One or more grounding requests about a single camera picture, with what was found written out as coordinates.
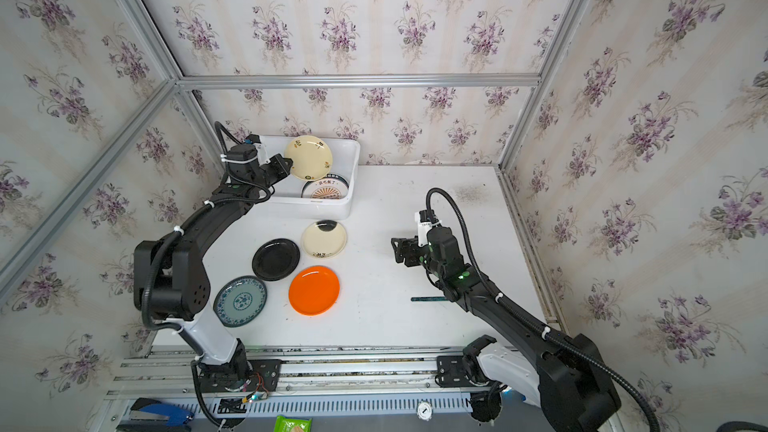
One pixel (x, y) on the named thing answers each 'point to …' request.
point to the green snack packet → (286, 424)
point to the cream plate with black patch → (324, 239)
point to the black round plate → (275, 259)
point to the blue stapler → (153, 408)
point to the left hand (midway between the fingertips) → (291, 156)
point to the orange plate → (314, 291)
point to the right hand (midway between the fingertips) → (400, 241)
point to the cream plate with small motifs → (311, 157)
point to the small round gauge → (424, 410)
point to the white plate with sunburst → (333, 186)
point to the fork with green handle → (429, 298)
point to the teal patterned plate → (240, 301)
